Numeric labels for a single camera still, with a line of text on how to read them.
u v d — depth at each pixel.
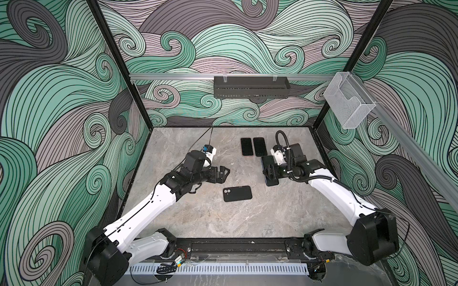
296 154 0.65
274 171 0.73
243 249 0.75
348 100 0.80
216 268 0.70
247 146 1.10
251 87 1.02
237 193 0.90
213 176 0.66
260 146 1.11
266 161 0.81
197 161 0.56
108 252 0.37
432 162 0.55
